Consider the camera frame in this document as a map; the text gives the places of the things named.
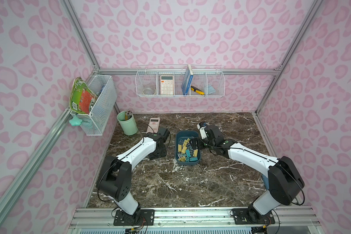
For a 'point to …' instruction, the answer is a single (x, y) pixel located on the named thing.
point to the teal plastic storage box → (180, 136)
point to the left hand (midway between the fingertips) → (159, 152)
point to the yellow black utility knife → (197, 90)
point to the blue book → (186, 85)
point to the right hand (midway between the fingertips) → (195, 139)
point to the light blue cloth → (210, 89)
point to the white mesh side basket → (95, 123)
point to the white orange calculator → (166, 85)
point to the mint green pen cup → (129, 126)
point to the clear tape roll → (149, 91)
